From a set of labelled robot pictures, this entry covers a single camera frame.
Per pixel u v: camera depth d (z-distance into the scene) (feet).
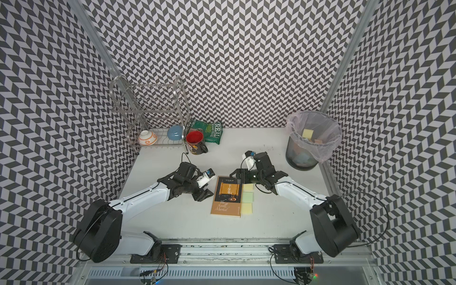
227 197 2.91
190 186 2.39
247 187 2.97
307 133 3.21
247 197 2.90
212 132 3.79
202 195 2.47
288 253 2.17
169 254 2.38
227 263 2.36
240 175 2.47
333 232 1.38
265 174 2.18
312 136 3.25
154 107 3.66
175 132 3.49
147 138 3.33
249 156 2.53
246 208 2.83
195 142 3.33
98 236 1.37
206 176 2.51
